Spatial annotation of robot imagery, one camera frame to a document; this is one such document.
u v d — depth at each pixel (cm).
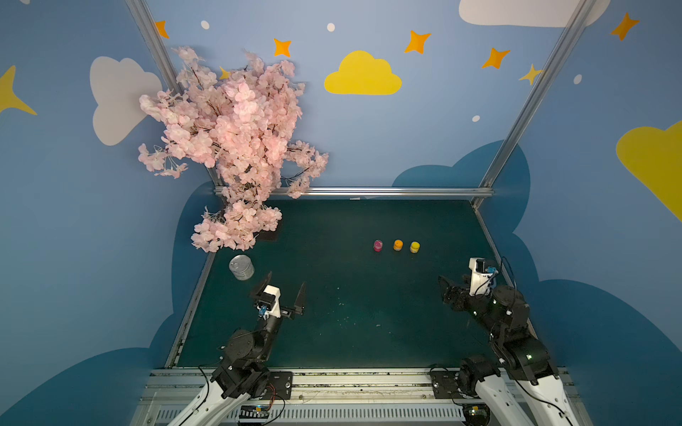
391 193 121
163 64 78
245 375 57
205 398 55
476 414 73
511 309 50
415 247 104
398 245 104
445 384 75
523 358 49
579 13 70
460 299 63
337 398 74
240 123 61
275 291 58
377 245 104
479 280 62
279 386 74
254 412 73
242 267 93
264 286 59
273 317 63
